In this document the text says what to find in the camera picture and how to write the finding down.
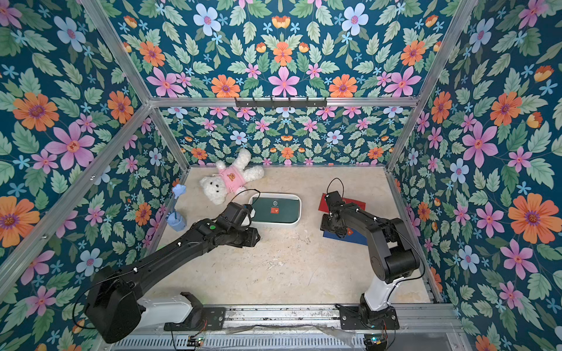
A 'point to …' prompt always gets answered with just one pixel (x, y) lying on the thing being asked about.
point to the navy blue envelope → (352, 235)
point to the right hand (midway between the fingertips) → (328, 226)
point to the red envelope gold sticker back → (323, 206)
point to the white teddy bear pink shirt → (228, 179)
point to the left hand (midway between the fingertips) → (260, 236)
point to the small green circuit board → (375, 342)
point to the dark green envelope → (275, 210)
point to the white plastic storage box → (276, 195)
